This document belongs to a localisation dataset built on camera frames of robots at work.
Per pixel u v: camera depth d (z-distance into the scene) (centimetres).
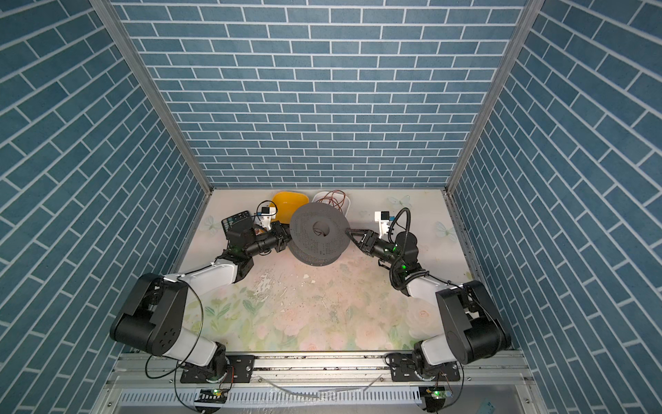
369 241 73
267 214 81
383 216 77
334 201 108
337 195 111
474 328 44
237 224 67
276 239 77
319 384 72
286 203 111
